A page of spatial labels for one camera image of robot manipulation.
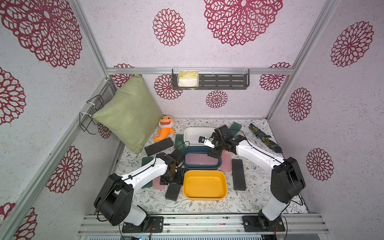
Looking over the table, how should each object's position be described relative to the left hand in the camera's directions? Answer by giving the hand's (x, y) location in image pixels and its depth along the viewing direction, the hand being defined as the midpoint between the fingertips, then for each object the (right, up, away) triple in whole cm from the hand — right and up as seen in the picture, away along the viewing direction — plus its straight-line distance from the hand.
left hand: (174, 184), depth 82 cm
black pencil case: (-14, +19, +22) cm, 32 cm away
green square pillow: (-25, +40, +4) cm, 48 cm away
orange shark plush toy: (-9, +36, +26) cm, 45 cm away
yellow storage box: (+17, -2, +4) cm, 17 cm away
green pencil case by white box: (+1, +21, +24) cm, 32 cm away
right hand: (+21, +23, +7) cm, 32 cm away
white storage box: (+9, +27, +26) cm, 39 cm away
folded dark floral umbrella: (+62, +24, +24) cm, 71 cm away
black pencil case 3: (+37, 0, +4) cm, 37 cm away
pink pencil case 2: (+32, +10, +13) cm, 36 cm away
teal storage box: (+14, +19, -3) cm, 24 cm away
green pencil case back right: (+43, +32, +34) cm, 63 cm away
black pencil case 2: (-1, -4, +1) cm, 5 cm away
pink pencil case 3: (+16, +11, +13) cm, 24 cm away
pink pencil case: (-10, -1, +2) cm, 11 cm away
